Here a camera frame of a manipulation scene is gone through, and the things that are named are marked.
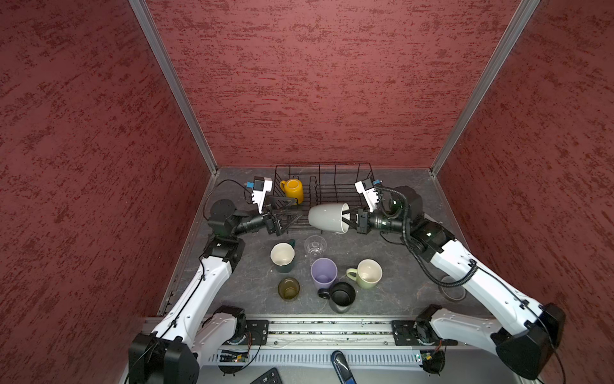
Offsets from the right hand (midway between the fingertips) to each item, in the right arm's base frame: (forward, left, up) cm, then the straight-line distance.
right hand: (338, 221), depth 67 cm
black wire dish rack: (+40, +3, -28) cm, 49 cm away
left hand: (+1, +12, +4) cm, 12 cm away
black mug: (-13, -2, -29) cm, 32 cm away
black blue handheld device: (-33, 0, -23) cm, 40 cm away
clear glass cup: (+4, +7, -24) cm, 25 cm away
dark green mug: (0, +19, -22) cm, 29 cm away
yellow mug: (+27, +15, -17) cm, 35 cm away
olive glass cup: (-10, +17, -28) cm, 34 cm away
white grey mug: (-1, +3, +4) cm, 5 cm away
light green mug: (-6, -12, -28) cm, 31 cm away
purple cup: (-6, +4, -24) cm, 25 cm away
